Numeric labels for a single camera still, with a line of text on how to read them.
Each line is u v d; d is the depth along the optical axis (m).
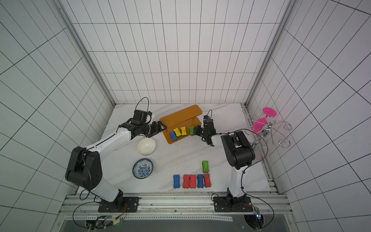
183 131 1.00
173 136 0.98
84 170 0.44
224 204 0.73
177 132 0.99
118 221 0.67
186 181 0.81
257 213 0.70
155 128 0.78
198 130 0.90
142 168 0.85
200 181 0.79
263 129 0.71
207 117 0.92
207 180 0.79
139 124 0.69
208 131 0.80
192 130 1.00
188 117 0.93
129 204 0.73
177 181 0.80
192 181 0.79
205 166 0.85
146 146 0.92
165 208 0.73
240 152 0.52
